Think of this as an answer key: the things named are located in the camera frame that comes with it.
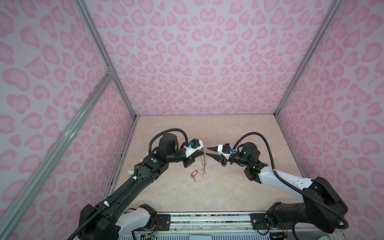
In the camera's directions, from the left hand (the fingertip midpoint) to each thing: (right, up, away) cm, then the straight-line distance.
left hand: (202, 149), depth 71 cm
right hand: (+3, 0, 0) cm, 4 cm away
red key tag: (-4, -17, +19) cm, 26 cm away
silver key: (-5, -19, +17) cm, 26 cm away
